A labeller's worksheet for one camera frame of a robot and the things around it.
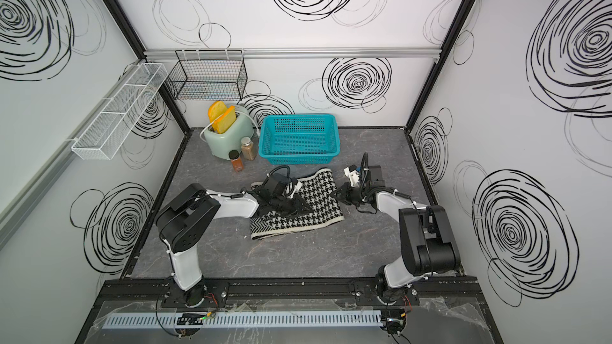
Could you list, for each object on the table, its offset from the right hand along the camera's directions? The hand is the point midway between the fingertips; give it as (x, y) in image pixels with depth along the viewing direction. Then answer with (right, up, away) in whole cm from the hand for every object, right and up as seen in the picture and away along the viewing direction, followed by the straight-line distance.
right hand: (333, 195), depth 89 cm
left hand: (-8, -6, -1) cm, 10 cm away
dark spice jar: (-39, +13, +10) cm, 43 cm away
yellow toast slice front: (-43, +28, +7) cm, 52 cm away
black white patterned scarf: (-5, +1, +3) cm, 6 cm away
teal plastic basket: (-14, +22, +27) cm, 37 cm away
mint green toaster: (-47, +20, +13) cm, 52 cm away
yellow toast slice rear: (-48, +34, +9) cm, 59 cm away
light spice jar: (-35, +17, +14) cm, 42 cm away
